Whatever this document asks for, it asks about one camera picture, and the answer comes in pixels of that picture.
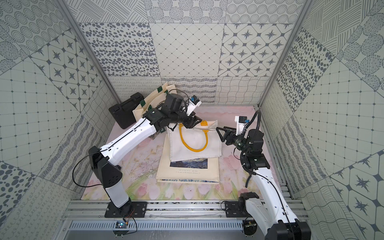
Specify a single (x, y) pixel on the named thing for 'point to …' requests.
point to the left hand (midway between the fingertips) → (203, 118)
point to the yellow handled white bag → (203, 140)
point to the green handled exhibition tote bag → (154, 99)
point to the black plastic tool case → (122, 113)
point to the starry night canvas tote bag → (202, 170)
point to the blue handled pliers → (247, 180)
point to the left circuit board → (121, 224)
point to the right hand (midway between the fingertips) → (220, 130)
